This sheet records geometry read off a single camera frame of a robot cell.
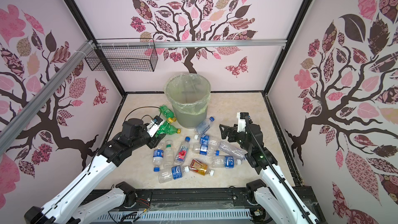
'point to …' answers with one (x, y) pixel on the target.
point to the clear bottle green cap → (168, 154)
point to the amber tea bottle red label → (200, 168)
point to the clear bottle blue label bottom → (176, 172)
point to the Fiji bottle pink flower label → (182, 152)
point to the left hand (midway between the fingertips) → (159, 132)
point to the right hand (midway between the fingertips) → (228, 124)
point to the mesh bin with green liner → (189, 94)
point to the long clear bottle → (232, 150)
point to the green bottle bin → (167, 112)
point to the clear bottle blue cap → (203, 125)
